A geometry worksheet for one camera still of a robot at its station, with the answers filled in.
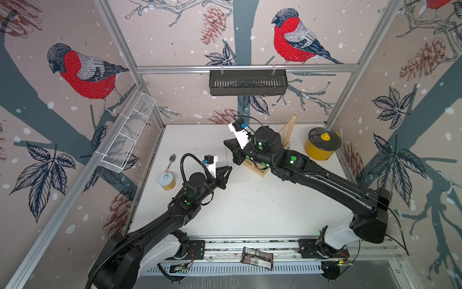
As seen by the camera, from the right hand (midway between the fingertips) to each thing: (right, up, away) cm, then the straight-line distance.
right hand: (225, 139), depth 64 cm
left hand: (+3, -11, +12) cm, 17 cm away
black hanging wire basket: (+11, +34, +39) cm, 53 cm away
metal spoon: (-34, -12, +39) cm, 53 cm away
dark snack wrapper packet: (+13, -48, +7) cm, 50 cm away
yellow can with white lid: (-31, -21, +25) cm, 45 cm away
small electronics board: (-18, -52, +6) cm, 56 cm away
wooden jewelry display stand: (+27, +4, +21) cm, 35 cm away
